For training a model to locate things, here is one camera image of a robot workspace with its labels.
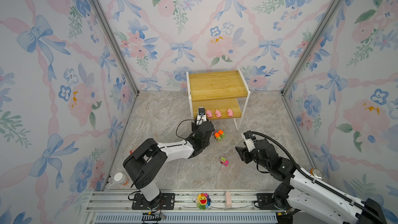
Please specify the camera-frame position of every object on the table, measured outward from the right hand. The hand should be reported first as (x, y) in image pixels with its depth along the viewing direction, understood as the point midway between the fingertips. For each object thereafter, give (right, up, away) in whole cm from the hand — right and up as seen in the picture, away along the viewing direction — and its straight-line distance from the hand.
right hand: (240, 144), depth 81 cm
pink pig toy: (-4, +16, +5) cm, 18 cm away
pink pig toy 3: (-16, +16, +5) cm, 23 cm away
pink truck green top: (-8, -10, +3) cm, 13 cm away
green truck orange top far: (-8, +4, +14) cm, 17 cm away
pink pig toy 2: (-11, +16, +5) cm, 20 cm away
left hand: (-20, +16, +5) cm, 26 cm away
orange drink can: (+34, -12, -8) cm, 37 cm away
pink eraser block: (-7, -24, -7) cm, 26 cm away
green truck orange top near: (-10, +1, +14) cm, 18 cm away
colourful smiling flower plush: (-19, -25, -7) cm, 33 cm away
